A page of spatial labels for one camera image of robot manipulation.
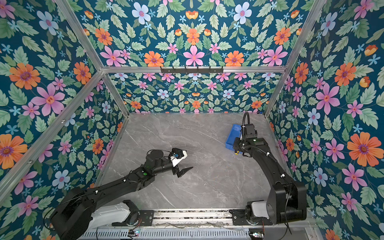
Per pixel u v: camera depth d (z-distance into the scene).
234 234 0.70
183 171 0.70
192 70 0.93
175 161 0.67
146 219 0.73
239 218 0.73
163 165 0.67
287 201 0.39
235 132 1.11
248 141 0.59
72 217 0.40
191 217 0.75
